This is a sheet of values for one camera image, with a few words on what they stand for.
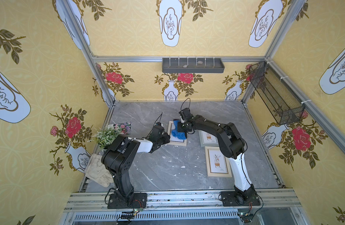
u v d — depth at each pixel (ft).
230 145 1.88
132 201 2.33
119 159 1.58
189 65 3.01
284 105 2.74
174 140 3.18
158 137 2.52
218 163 2.82
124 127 3.41
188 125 2.51
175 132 3.11
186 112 2.73
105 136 2.60
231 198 2.45
